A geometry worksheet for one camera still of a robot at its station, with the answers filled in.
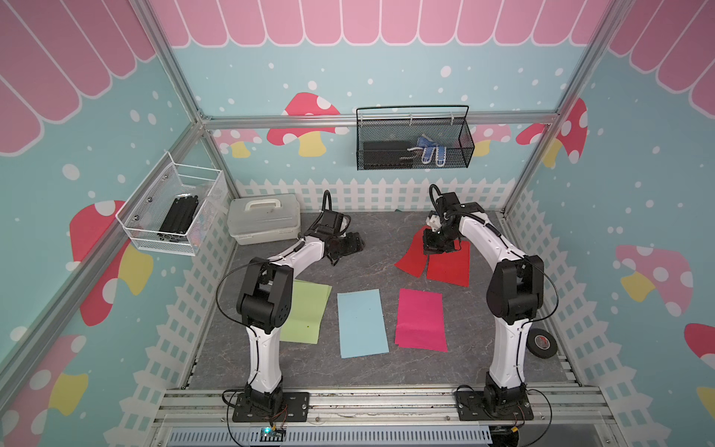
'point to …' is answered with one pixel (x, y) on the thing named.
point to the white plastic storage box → (256, 219)
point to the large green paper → (308, 303)
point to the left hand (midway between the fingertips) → (357, 249)
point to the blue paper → (361, 323)
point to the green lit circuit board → (269, 434)
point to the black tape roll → (541, 343)
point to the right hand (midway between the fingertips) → (424, 249)
